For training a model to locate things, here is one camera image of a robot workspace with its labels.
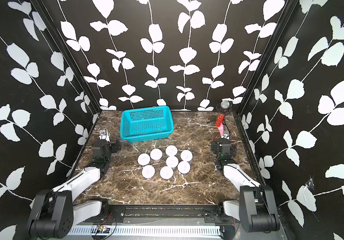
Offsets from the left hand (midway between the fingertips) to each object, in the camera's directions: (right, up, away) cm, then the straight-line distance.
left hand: (109, 137), depth 87 cm
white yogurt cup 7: (+24, -20, -4) cm, 31 cm away
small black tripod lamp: (+69, +18, +1) cm, 71 cm away
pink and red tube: (+70, +8, +14) cm, 72 cm away
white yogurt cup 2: (+28, -11, +3) cm, 30 cm away
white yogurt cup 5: (+38, -14, -1) cm, 40 cm away
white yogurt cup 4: (+46, -11, +2) cm, 48 cm away
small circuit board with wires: (+4, -43, -17) cm, 46 cm away
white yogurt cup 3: (+37, -9, +3) cm, 38 cm away
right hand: (+69, -2, +2) cm, 69 cm away
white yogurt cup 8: (+35, -20, -4) cm, 40 cm away
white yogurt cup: (+21, -13, 0) cm, 24 cm away
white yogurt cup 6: (+44, -17, -3) cm, 48 cm away
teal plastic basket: (+16, +8, +27) cm, 32 cm away
